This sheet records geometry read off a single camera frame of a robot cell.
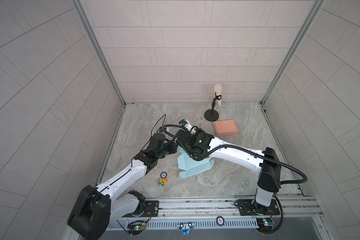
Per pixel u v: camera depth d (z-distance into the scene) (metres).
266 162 0.45
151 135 0.62
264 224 0.68
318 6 0.71
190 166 0.73
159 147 0.62
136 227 0.65
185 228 0.65
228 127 1.00
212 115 1.08
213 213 0.71
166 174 0.82
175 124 0.66
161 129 0.65
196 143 0.53
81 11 0.72
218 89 0.89
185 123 0.66
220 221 0.68
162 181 0.78
